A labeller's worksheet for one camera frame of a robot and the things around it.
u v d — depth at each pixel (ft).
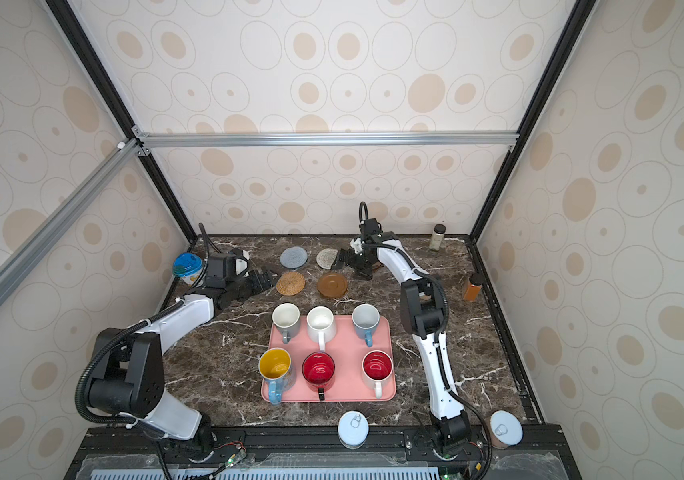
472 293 3.21
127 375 1.47
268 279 2.70
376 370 2.75
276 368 2.73
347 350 2.92
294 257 3.70
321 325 2.84
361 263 3.02
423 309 2.10
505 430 2.34
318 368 2.80
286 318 2.97
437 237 3.67
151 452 2.40
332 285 3.47
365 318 3.05
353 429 2.35
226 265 2.34
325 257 3.70
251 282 2.67
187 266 3.22
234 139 5.85
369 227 2.87
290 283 3.47
